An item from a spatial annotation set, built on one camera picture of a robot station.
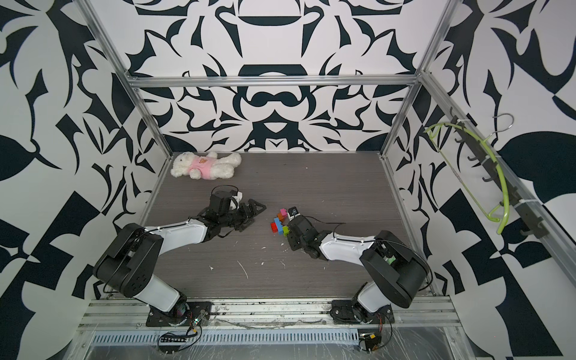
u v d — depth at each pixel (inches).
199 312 28.6
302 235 27.0
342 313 29.2
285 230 35.8
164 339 28.7
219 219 28.5
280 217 37.0
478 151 23.4
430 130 33.1
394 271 17.4
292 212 31.9
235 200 29.6
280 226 36.0
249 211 31.7
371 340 28.1
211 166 40.4
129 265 17.7
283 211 37.6
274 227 36.3
